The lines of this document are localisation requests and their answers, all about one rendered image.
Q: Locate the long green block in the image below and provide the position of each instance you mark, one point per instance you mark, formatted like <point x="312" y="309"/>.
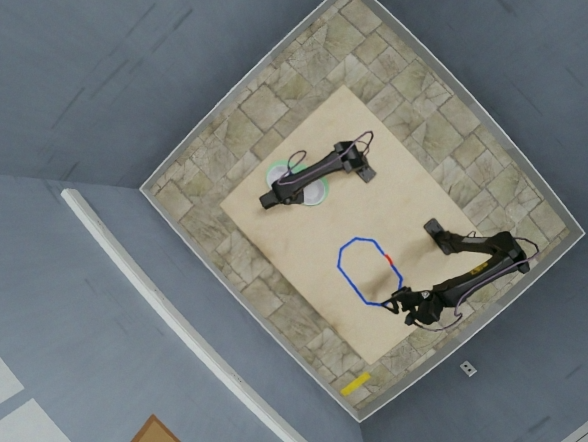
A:
<point x="297" y="169"/>

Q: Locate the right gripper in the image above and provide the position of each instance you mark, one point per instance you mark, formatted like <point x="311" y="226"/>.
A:
<point x="299" y="198"/>

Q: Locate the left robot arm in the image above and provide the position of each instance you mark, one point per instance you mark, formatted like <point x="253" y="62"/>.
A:
<point x="500" y="264"/>

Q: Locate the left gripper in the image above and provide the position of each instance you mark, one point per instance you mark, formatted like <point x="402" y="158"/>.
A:
<point x="408" y="300"/>

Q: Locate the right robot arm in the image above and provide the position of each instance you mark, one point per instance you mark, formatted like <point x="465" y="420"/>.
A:
<point x="326" y="166"/>

